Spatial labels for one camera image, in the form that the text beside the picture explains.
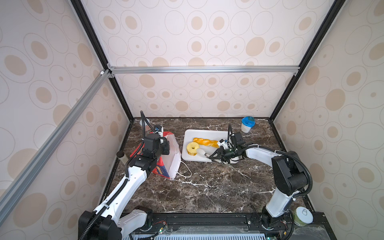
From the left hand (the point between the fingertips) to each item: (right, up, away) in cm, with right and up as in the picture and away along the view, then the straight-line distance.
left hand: (168, 138), depth 79 cm
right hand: (+24, -12, +8) cm, 28 cm away
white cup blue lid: (+51, +9, +24) cm, 57 cm away
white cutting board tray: (+9, 0, +31) cm, 32 cm away
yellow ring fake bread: (+12, -8, +18) cm, 23 cm away
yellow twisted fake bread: (+26, -4, +23) cm, 35 cm away
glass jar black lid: (-29, -10, +7) cm, 32 cm away
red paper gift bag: (-1, -17, +9) cm, 19 cm away
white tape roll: (+66, -38, -8) cm, 76 cm away
